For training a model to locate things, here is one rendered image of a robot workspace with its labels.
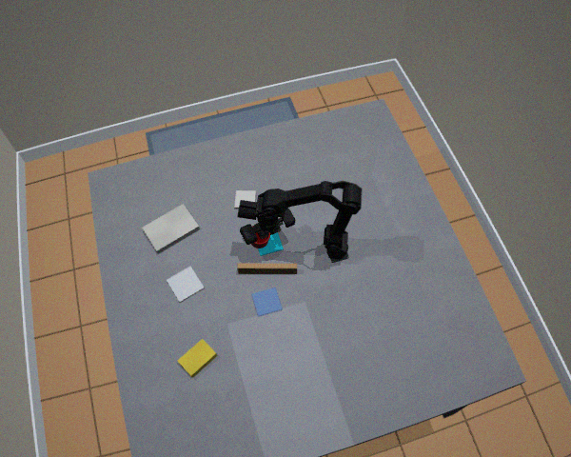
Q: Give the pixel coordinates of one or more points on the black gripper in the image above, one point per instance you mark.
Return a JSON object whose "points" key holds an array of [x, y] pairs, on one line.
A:
{"points": [[249, 233]]}

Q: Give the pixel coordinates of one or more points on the dark red cup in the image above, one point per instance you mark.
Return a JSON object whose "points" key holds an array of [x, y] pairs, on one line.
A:
{"points": [[261, 243]]}

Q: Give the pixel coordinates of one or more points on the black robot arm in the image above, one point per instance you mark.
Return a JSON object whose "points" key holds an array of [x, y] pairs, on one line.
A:
{"points": [[273, 204]]}

